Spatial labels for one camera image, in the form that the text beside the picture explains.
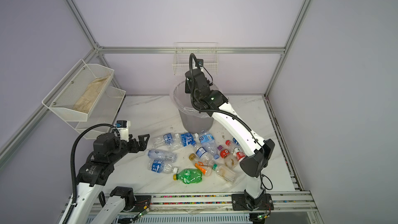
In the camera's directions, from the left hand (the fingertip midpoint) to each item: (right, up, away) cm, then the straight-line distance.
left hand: (139, 137), depth 72 cm
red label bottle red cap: (+50, -11, +11) cm, 53 cm away
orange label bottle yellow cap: (+29, -17, +11) cm, 36 cm away
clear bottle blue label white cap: (+11, -6, +20) cm, 24 cm away
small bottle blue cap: (+30, -11, +12) cm, 34 cm away
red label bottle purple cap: (+42, -12, +14) cm, 46 cm away
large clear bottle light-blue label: (+33, -6, +19) cm, 39 cm away
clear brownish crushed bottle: (+46, -17, +15) cm, 51 cm away
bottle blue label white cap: (+8, -17, +7) cm, 20 cm away
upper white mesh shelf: (-32, +21, +3) cm, 39 cm away
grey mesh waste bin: (+25, +4, +23) cm, 34 cm away
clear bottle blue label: (+7, -12, +14) cm, 20 cm away
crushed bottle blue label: (+21, -4, +18) cm, 28 cm away
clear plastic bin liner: (+19, +18, +9) cm, 28 cm away
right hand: (+25, +29, -1) cm, 38 cm away
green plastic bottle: (+24, -21, +6) cm, 32 cm away
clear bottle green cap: (+42, -22, +11) cm, 49 cm away
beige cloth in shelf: (-29, +17, +4) cm, 34 cm away
